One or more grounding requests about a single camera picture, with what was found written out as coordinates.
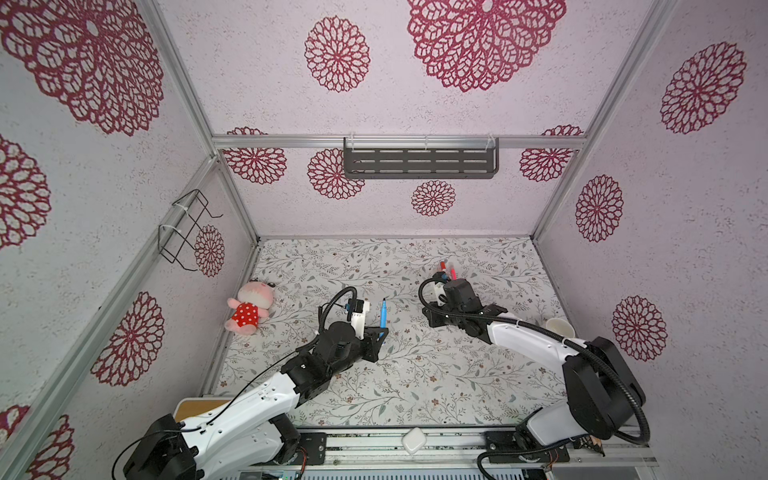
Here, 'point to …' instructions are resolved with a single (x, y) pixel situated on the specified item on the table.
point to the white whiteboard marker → (443, 266)
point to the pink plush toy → (253, 303)
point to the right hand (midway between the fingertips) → (424, 305)
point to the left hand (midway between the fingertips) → (385, 335)
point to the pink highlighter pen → (454, 274)
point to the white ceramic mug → (560, 327)
